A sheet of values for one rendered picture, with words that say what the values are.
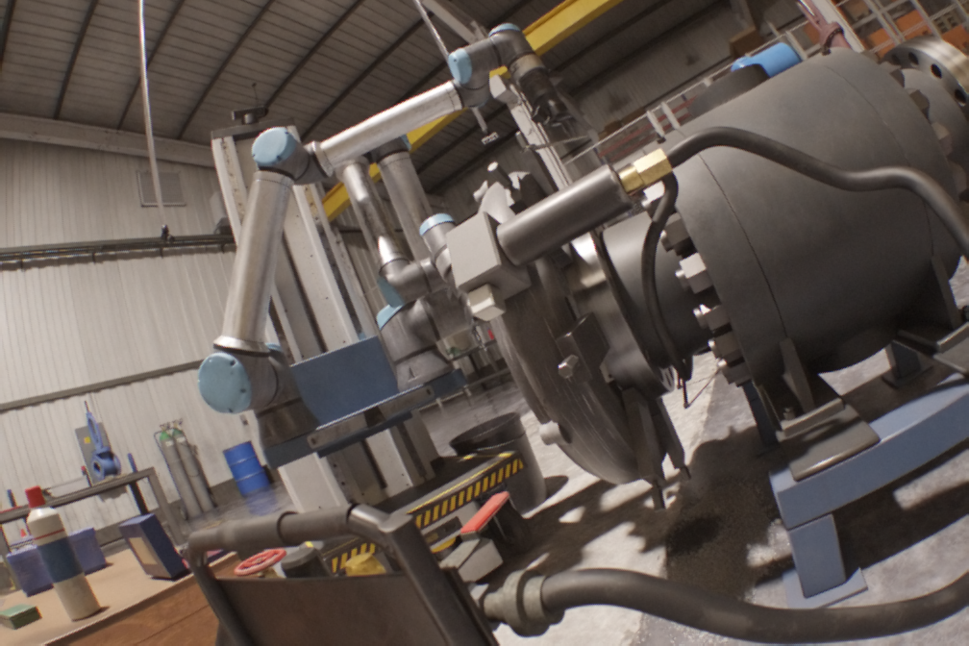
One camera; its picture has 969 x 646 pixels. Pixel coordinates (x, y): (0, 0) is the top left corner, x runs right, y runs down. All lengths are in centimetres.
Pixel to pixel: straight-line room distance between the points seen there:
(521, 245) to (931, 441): 72
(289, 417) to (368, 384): 34
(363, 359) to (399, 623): 124
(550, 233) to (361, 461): 114
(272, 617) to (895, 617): 58
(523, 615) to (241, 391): 93
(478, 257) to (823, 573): 77
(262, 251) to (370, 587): 95
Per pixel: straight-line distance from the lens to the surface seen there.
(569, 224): 68
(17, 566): 154
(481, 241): 71
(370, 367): 157
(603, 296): 88
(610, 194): 67
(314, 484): 171
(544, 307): 76
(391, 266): 124
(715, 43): 1554
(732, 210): 82
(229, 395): 119
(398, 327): 148
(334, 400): 153
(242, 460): 865
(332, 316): 168
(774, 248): 81
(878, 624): 44
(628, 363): 91
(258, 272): 122
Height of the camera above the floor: 63
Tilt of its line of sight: 8 degrees up
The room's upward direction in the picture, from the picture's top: 25 degrees counter-clockwise
